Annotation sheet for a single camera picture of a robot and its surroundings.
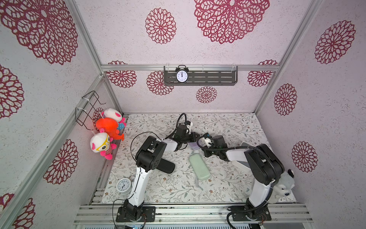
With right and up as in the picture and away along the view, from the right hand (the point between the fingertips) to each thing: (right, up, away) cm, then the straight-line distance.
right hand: (202, 146), depth 99 cm
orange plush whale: (-59, +14, -10) cm, 61 cm away
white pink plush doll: (-59, +22, -4) cm, 63 cm away
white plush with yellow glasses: (-59, +5, -19) cm, 62 cm away
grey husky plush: (+34, -13, -33) cm, 49 cm away
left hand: (-1, +7, +2) cm, 8 cm away
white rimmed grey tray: (+12, -1, -32) cm, 34 cm away
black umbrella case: (-24, -11, -10) cm, 28 cm away
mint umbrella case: (-3, -11, -10) cm, 15 cm away
